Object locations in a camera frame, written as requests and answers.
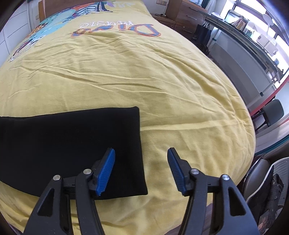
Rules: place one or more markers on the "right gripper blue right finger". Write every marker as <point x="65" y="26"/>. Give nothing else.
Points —
<point x="230" y="212"/>

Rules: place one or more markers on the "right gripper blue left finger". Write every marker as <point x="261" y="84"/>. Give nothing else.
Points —
<point x="52" y="213"/>

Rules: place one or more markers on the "black pants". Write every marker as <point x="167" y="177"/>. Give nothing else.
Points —
<point x="34" y="149"/>

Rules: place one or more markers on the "dark office chair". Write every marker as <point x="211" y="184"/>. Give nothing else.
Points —
<point x="271" y="112"/>

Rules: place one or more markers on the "long desk by window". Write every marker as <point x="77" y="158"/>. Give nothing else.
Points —
<point x="246" y="33"/>

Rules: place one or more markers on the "yellow dinosaur bed cover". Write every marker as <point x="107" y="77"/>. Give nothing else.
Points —
<point x="121" y="57"/>

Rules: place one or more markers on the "black bag on floor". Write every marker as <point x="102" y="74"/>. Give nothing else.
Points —
<point x="201" y="37"/>

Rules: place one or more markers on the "white wardrobe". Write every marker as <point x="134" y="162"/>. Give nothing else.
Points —
<point x="15" y="31"/>

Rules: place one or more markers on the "wooden drawer chest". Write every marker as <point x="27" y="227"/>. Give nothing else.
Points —
<point x="182" y="16"/>

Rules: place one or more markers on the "wooden headboard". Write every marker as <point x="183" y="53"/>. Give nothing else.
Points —
<point x="51" y="7"/>

